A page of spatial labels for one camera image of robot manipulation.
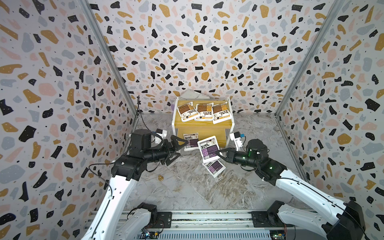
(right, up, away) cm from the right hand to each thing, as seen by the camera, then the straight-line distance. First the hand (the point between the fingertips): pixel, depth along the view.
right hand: (216, 154), depth 69 cm
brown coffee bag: (-14, +20, +4) cm, 25 cm away
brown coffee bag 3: (+3, +19, +3) cm, 20 cm away
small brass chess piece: (-31, -17, +17) cm, 39 cm away
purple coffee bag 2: (-4, +2, +3) cm, 6 cm away
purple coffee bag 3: (+1, -12, +23) cm, 26 cm away
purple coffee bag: (-12, +4, +15) cm, 19 cm away
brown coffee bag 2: (-5, +21, +5) cm, 22 cm away
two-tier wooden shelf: (-5, +11, +21) cm, 24 cm away
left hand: (-14, +3, -6) cm, 15 cm away
